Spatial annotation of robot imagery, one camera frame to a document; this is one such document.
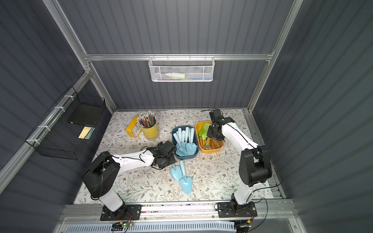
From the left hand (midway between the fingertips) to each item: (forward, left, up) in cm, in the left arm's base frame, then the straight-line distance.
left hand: (174, 161), depth 90 cm
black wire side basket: (+6, +55, +25) cm, 61 cm away
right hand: (+13, -24, +10) cm, 29 cm away
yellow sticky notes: (+6, +46, +23) cm, 52 cm away
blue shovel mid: (+20, -8, +5) cm, 22 cm away
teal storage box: (+2, -8, +3) cm, 9 cm away
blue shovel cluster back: (+9, -11, +2) cm, 14 cm away
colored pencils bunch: (+23, +19, +14) cm, 33 cm away
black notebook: (+18, +51, +24) cm, 59 cm away
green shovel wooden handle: (+18, -19, +3) cm, 26 cm away
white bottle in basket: (+45, -1, +33) cm, 56 cm away
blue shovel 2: (-13, -7, 0) cm, 15 cm away
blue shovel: (+20, -3, +4) cm, 21 cm away
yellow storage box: (+9, -20, +5) cm, 23 cm away
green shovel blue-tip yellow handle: (+25, -22, +4) cm, 33 cm away
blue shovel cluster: (-6, -2, -1) cm, 7 cm away
